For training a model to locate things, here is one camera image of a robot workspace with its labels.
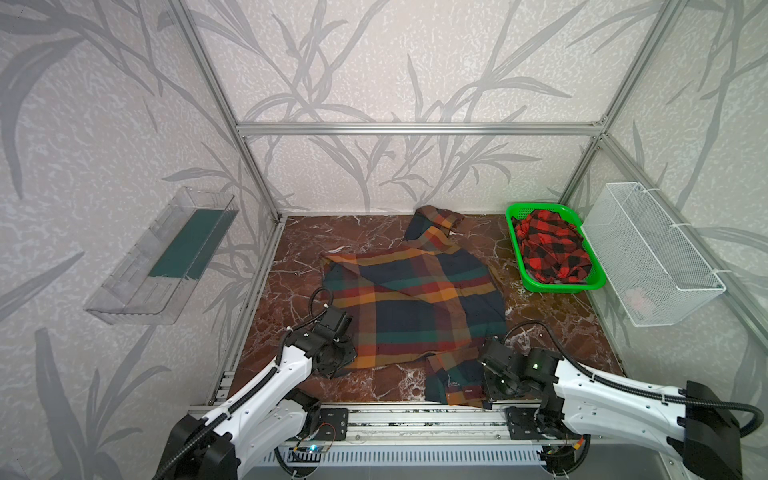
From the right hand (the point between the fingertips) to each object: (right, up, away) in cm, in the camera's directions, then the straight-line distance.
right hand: (485, 381), depth 80 cm
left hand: (-35, +8, +3) cm, 36 cm away
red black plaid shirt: (+29, +35, +21) cm, 50 cm away
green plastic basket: (+40, +26, +15) cm, 50 cm away
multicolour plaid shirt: (-15, +20, +14) cm, 29 cm away
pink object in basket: (+36, +24, -7) cm, 44 cm away
